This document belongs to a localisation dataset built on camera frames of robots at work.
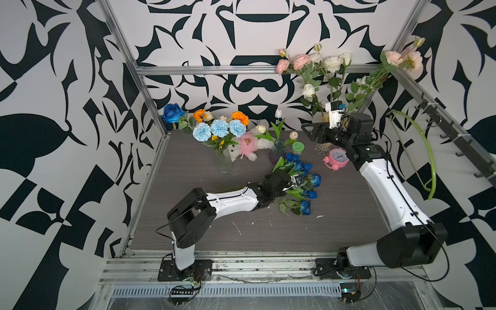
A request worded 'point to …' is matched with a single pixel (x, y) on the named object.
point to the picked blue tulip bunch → (307, 181)
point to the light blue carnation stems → (221, 132)
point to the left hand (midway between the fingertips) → (277, 170)
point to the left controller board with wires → (180, 296)
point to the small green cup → (298, 148)
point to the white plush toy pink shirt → (247, 145)
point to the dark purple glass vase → (278, 152)
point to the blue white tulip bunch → (274, 135)
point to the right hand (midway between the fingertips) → (310, 122)
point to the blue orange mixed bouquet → (201, 115)
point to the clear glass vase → (225, 157)
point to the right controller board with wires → (351, 292)
